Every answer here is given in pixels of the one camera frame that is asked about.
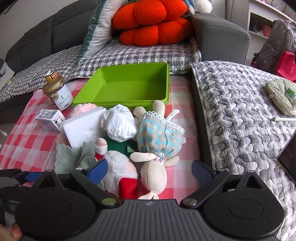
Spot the pale green towel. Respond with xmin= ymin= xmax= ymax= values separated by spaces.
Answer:
xmin=55 ymin=142 xmax=97 ymax=174

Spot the pink checkered tablecloth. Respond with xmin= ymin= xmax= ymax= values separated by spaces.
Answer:
xmin=1 ymin=75 xmax=200 ymax=201

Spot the white cloth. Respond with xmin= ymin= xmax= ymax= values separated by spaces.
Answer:
xmin=101 ymin=104 xmax=137 ymax=143

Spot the green white throw pillow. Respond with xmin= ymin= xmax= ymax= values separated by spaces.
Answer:
xmin=77 ymin=0 xmax=128 ymax=63

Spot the santa plush toy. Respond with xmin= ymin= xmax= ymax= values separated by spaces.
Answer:
xmin=94 ymin=138 xmax=142 ymax=200

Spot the gold lid cookie jar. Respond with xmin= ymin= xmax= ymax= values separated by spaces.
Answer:
xmin=42 ymin=75 xmax=73 ymax=111

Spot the white sponge block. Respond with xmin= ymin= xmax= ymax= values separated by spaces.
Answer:
xmin=63 ymin=107 xmax=107 ymax=148

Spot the grey checkered sofa cover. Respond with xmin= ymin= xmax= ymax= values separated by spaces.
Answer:
xmin=1 ymin=38 xmax=202 ymax=102

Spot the yellow drink can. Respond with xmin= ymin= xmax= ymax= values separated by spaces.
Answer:
xmin=44 ymin=70 xmax=59 ymax=82

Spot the white blue cushion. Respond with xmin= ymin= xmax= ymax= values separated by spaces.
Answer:
xmin=0 ymin=59 xmax=15 ymax=90

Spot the green plastic box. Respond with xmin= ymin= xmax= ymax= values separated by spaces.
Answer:
xmin=72 ymin=63 xmax=170 ymax=110

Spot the red box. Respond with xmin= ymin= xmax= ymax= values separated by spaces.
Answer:
xmin=250 ymin=50 xmax=295 ymax=82

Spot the rabbit doll blue dress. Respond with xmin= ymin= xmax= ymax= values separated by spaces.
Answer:
xmin=130 ymin=100 xmax=186 ymax=200

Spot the white bookshelf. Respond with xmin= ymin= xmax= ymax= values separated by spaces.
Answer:
xmin=245 ymin=1 xmax=295 ymax=66

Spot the white pen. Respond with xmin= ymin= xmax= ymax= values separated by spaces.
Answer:
xmin=271 ymin=118 xmax=296 ymax=122

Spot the grey backpack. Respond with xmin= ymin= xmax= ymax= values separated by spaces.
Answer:
xmin=251 ymin=20 xmax=295 ymax=73

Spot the dark tablet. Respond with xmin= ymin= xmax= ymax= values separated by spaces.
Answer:
xmin=277 ymin=131 xmax=296 ymax=181

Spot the grey sofa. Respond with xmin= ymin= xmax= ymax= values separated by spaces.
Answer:
xmin=0 ymin=0 xmax=251 ymax=123

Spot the white blue milk carton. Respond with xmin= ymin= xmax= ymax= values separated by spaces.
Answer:
xmin=35 ymin=109 xmax=65 ymax=133

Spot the red flower cushion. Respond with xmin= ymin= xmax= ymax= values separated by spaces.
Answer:
xmin=111 ymin=0 xmax=195 ymax=47

